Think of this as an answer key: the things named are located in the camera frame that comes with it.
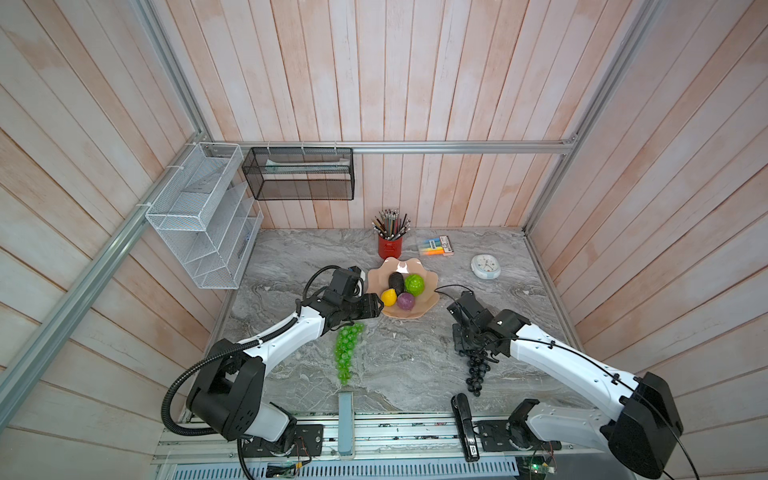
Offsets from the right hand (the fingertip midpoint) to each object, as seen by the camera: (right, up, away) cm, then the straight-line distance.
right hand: (462, 333), depth 83 cm
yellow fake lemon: (-20, +9, +11) cm, 25 cm away
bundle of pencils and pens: (-20, +34, +20) cm, 44 cm away
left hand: (-25, +6, +2) cm, 26 cm away
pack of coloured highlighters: (-1, +26, +31) cm, 41 cm away
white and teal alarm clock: (+15, +19, +23) cm, 34 cm away
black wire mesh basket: (-52, +51, +21) cm, 76 cm away
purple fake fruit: (-15, +8, +11) cm, 20 cm away
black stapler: (-2, -20, -10) cm, 23 cm away
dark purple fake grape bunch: (+4, -10, -2) cm, 11 cm away
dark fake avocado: (-18, +13, +15) cm, 27 cm away
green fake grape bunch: (-34, -3, +2) cm, 34 cm away
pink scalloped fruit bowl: (-7, +8, +15) cm, 18 cm away
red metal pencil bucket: (-20, +25, +24) cm, 40 cm away
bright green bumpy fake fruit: (-12, +13, +12) cm, 21 cm away
